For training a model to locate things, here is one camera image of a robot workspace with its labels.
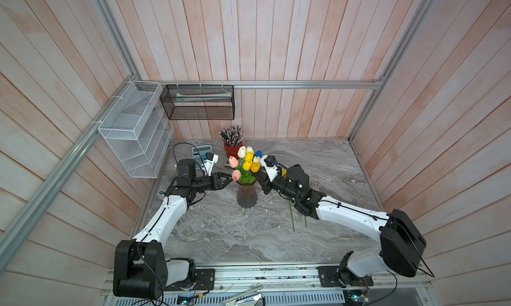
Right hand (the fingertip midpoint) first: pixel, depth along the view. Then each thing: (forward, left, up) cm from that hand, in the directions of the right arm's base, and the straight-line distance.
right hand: (253, 169), depth 76 cm
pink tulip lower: (-6, +6, +4) cm, 10 cm away
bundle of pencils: (+26, +12, -6) cm, 29 cm away
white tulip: (+4, +5, +6) cm, 9 cm away
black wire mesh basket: (+43, +30, +2) cm, 53 cm away
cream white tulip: (+6, +2, +5) cm, 8 cm away
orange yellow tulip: (-4, -1, +7) cm, 8 cm away
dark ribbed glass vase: (-3, +3, -15) cm, 15 cm away
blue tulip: (+5, -2, +4) cm, 7 cm away
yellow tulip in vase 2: (-2, +2, +5) cm, 6 cm away
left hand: (-2, +9, -5) cm, 11 cm away
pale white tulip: (+1, -1, +5) cm, 5 cm away
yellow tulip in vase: (+2, +2, +5) cm, 6 cm away
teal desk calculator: (+29, +33, -22) cm, 49 cm away
